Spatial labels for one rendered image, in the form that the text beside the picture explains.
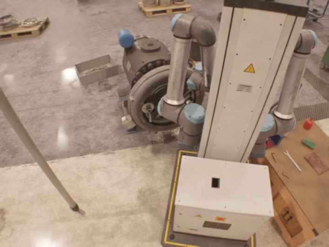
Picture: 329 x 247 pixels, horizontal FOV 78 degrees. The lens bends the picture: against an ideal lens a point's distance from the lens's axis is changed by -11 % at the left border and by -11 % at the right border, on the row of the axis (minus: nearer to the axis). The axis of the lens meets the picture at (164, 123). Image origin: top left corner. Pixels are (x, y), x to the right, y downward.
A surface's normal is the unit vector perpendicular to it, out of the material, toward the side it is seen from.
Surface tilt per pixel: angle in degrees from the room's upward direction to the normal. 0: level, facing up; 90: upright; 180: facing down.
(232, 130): 90
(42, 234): 0
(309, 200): 0
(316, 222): 0
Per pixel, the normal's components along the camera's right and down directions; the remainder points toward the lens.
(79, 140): 0.00, -0.69
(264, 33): -0.17, 0.71
